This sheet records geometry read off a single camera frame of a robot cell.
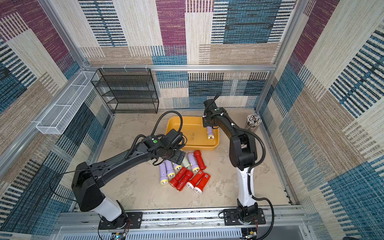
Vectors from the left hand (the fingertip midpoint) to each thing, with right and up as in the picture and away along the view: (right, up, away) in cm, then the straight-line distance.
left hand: (177, 155), depth 81 cm
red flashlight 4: (+11, -17, -1) cm, 21 cm away
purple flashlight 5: (+9, -9, +7) cm, 14 cm away
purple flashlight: (+20, +8, +21) cm, 31 cm away
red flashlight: (+11, -3, +11) cm, 16 cm away
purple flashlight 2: (-9, -12, +4) cm, 15 cm away
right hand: (+21, +17, +19) cm, 33 cm away
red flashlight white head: (+9, -14, +4) cm, 18 cm away
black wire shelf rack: (-39, +41, +29) cm, 63 cm away
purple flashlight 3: (-5, -8, +7) cm, 12 cm away
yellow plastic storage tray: (+9, +10, +25) cm, 29 cm away
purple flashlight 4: (-1, -8, +7) cm, 11 cm away
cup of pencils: (+43, +18, +9) cm, 48 cm away
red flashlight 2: (-2, -15, +2) cm, 15 cm away
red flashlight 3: (+4, -13, +4) cm, 14 cm away
